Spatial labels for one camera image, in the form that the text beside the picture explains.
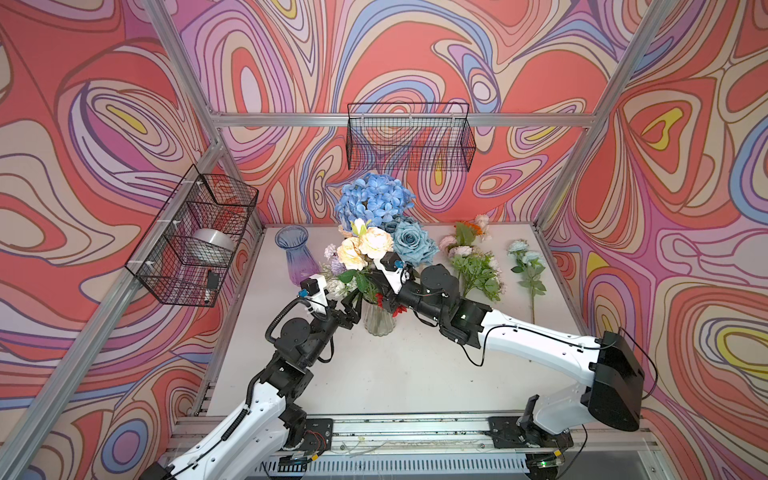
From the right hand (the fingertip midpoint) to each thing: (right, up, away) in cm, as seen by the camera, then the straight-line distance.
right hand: (369, 280), depth 70 cm
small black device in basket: (-39, 0, +3) cm, 39 cm away
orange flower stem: (+37, +16, +39) cm, 56 cm away
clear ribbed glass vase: (+1, -13, +15) cm, 20 cm away
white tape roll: (-39, +10, +2) cm, 40 cm away
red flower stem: (+7, -6, -4) cm, 10 cm away
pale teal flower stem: (+56, +3, +35) cm, 66 cm away
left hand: (-3, -2, +1) cm, 4 cm away
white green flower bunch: (+34, +1, +26) cm, 42 cm away
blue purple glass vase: (-23, +4, +23) cm, 32 cm away
